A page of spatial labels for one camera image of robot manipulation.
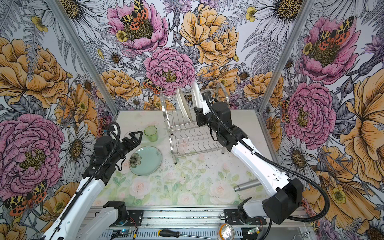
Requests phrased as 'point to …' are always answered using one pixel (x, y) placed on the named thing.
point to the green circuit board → (120, 233)
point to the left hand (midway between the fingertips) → (138, 140)
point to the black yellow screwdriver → (162, 233)
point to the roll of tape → (226, 232)
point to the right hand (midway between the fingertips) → (197, 112)
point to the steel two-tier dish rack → (185, 138)
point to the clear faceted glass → (127, 134)
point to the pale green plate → (145, 160)
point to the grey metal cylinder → (247, 185)
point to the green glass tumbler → (151, 132)
